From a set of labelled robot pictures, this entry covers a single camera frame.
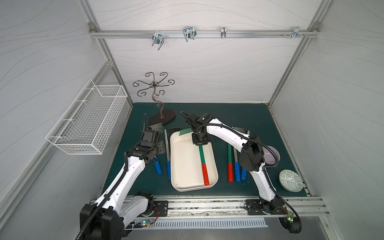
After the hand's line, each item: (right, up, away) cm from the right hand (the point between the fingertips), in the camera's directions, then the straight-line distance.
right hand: (198, 142), depth 88 cm
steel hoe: (-22, +4, +14) cm, 26 cm away
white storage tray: (-7, -13, -1) cm, 15 cm away
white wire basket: (-53, +11, -20) cm, 57 cm away
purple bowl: (+44, -9, +2) cm, 45 cm away
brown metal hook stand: (-25, +17, +25) cm, 39 cm away
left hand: (-23, -1, -6) cm, 24 cm away
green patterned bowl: (+52, -20, -6) cm, 56 cm away
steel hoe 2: (-25, -11, 0) cm, 28 cm away
